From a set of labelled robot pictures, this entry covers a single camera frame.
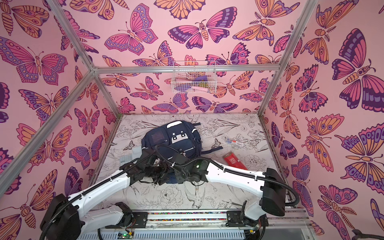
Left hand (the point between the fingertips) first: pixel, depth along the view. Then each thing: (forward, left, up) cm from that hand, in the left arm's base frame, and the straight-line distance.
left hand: (176, 172), depth 78 cm
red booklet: (+13, -33, -12) cm, 37 cm away
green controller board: (-26, +24, -14) cm, 38 cm away
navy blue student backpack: (+25, +4, -6) cm, 26 cm away
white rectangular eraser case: (+18, +29, -11) cm, 36 cm away
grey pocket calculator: (+13, +35, -10) cm, 39 cm away
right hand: (-2, -2, +4) cm, 4 cm away
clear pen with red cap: (+27, -33, -11) cm, 44 cm away
